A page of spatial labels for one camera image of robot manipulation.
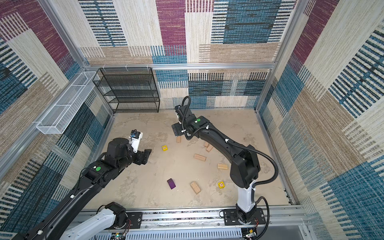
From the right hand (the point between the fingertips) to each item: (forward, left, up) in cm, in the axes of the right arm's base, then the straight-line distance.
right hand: (182, 127), depth 85 cm
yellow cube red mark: (-26, -21, -18) cm, 38 cm away
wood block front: (-28, -6, -17) cm, 33 cm away
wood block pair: (0, -14, -18) cm, 23 cm away
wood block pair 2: (-2, -16, -19) cm, 25 cm away
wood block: (+4, +4, -18) cm, 19 cm away
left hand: (-13, +19, +3) cm, 23 cm away
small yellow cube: (-2, +13, -18) cm, 22 cm away
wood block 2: (-9, -10, -19) cm, 23 cm away
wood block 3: (-15, -23, -18) cm, 33 cm away
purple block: (-25, +7, -18) cm, 31 cm away
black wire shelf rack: (+36, +39, -1) cm, 53 cm away
